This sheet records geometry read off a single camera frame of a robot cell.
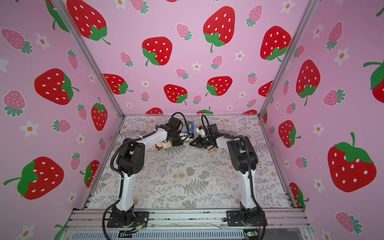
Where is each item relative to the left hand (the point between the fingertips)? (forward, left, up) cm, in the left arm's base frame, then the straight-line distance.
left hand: (183, 138), depth 103 cm
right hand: (-8, -4, +3) cm, 9 cm away
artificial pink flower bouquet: (-7, +12, +3) cm, 14 cm away
